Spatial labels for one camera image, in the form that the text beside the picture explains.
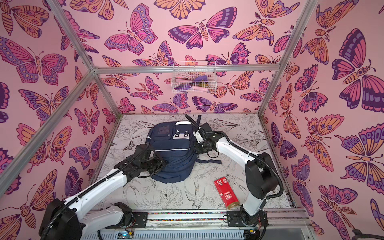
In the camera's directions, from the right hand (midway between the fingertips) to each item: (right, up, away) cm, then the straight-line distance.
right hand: (197, 147), depth 89 cm
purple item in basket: (+3, +43, +7) cm, 44 cm away
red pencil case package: (+16, -24, -7) cm, 30 cm away
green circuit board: (-36, -40, -17) cm, 56 cm away
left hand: (-14, -6, -8) cm, 18 cm away
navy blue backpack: (-14, +3, +5) cm, 15 cm away
